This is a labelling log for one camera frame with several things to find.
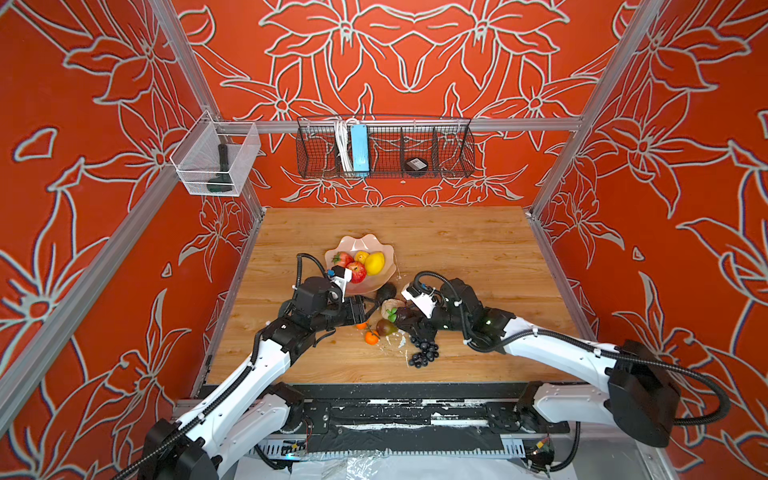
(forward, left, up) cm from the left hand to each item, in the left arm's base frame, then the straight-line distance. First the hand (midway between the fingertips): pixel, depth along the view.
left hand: (374, 304), depth 75 cm
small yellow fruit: (+24, +7, -11) cm, 27 cm away
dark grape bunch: (-6, -16, -14) cm, 22 cm away
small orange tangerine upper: (0, +4, -14) cm, 14 cm away
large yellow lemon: (+21, +2, -11) cm, 24 cm away
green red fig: (-1, -3, -12) cm, 13 cm away
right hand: (0, -7, -3) cm, 8 cm away
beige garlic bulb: (+6, -4, -11) cm, 13 cm away
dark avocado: (+11, -2, -12) cm, 17 cm away
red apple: (+17, +7, -11) cm, 21 cm away
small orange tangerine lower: (-4, +1, -14) cm, 15 cm away
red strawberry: (+21, +12, -10) cm, 27 cm away
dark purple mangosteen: (-2, -8, -1) cm, 9 cm away
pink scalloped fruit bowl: (+30, +5, -13) cm, 33 cm away
